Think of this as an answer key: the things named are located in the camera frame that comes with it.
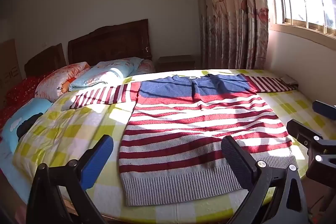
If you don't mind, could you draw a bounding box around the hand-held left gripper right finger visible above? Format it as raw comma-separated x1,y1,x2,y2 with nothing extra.
221,135,313,224

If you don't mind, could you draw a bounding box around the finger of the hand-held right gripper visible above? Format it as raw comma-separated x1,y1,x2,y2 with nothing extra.
286,119,336,182
312,100,336,121

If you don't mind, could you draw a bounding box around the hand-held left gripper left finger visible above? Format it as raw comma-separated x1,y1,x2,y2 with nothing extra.
26,135,114,224

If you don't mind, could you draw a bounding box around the red white striped blue sweater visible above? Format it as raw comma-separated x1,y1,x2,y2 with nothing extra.
62,73,299,207

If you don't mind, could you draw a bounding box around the yellow white checked blanket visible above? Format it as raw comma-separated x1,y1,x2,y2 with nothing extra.
13,69,336,220

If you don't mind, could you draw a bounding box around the light blue pillow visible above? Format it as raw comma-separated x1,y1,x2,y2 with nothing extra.
69,57,144,91

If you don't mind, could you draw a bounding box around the orange floral pillow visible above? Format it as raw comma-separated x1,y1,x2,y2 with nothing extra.
35,62,91,102

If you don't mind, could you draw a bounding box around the blue cartoon pillow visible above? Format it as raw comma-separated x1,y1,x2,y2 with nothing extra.
1,98,53,153

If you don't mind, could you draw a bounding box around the red patterned bedding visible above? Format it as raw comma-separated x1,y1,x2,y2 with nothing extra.
0,74,50,130

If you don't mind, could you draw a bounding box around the small dark wooden headboard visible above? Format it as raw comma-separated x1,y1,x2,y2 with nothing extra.
24,43,67,77

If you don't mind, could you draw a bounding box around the dark wooden nightstand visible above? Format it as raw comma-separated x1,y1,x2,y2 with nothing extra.
157,55,196,73

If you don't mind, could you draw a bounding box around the large dark wooden headboard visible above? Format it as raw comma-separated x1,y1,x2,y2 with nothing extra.
68,19,153,67

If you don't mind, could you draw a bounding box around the cardboard box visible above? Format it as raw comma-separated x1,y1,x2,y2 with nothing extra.
0,39,23,109

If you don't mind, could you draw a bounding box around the pink floral curtain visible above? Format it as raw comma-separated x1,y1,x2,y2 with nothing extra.
192,0,269,70

